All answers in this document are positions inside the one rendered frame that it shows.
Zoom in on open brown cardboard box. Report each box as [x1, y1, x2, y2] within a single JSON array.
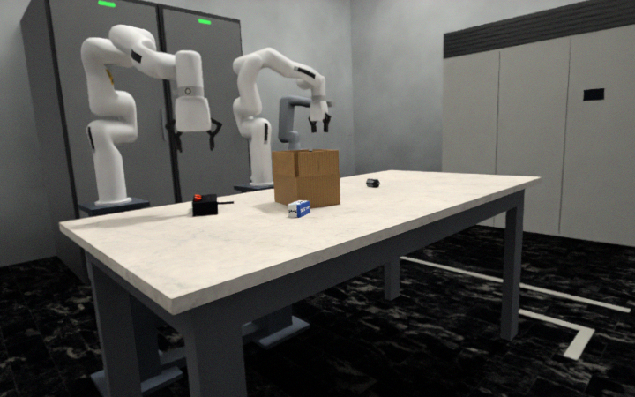
[[272, 149, 340, 209]]

